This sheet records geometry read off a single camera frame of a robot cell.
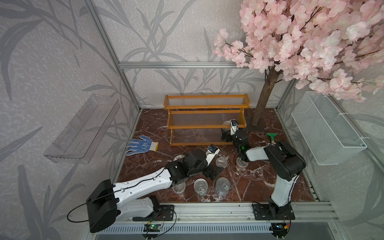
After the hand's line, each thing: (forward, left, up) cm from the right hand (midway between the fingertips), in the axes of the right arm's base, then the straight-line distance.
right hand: (228, 126), depth 97 cm
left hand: (-28, +10, +6) cm, 31 cm away
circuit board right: (-54, -21, -15) cm, 59 cm away
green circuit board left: (-53, +42, -9) cm, 68 cm away
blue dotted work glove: (-9, +57, -9) cm, 59 cm away
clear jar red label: (-23, +6, -4) cm, 24 cm away
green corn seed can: (-36, +18, -4) cm, 41 cm away
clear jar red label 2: (-24, -5, -4) cm, 25 cm away
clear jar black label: (-37, +30, -4) cm, 48 cm away
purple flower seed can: (-36, +7, -2) cm, 37 cm away
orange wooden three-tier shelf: (+15, +21, -11) cm, 28 cm away
